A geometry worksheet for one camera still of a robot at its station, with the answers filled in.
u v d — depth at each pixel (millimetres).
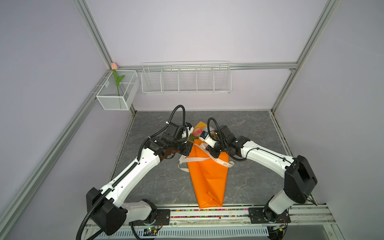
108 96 772
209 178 820
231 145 627
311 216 754
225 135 652
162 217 738
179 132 578
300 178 439
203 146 845
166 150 510
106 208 376
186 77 972
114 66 894
